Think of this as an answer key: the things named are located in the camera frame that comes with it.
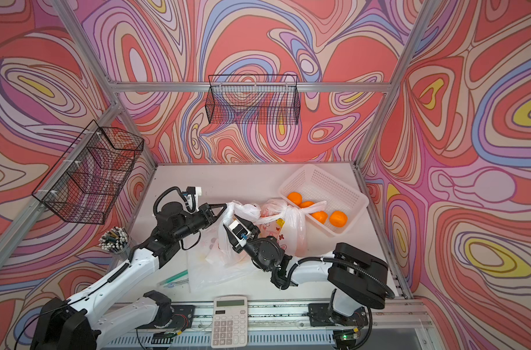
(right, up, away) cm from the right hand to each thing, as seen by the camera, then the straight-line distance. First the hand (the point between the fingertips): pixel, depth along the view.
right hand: (231, 225), depth 73 cm
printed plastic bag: (-4, -12, +8) cm, 15 cm away
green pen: (-19, -20, +9) cm, 29 cm away
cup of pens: (-40, -5, 0) cm, 40 cm away
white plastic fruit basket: (+35, +14, +35) cm, 52 cm away
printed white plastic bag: (+18, 0, +10) cm, 21 cm away
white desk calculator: (0, -32, -2) cm, 32 cm away
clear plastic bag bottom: (-9, -17, +11) cm, 22 cm away
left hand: (-1, +6, 0) cm, 6 cm away
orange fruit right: (+26, +8, +27) cm, 38 cm away
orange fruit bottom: (+43, -1, +19) cm, 47 cm away
